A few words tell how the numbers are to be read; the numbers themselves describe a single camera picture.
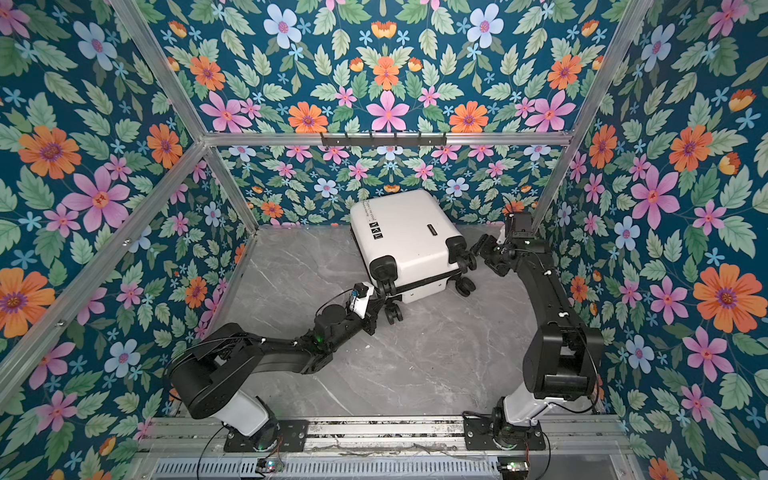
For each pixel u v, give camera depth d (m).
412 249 0.85
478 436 0.73
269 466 0.70
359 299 0.73
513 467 0.70
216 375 0.45
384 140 0.93
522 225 0.65
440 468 0.77
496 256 0.75
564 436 0.75
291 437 0.73
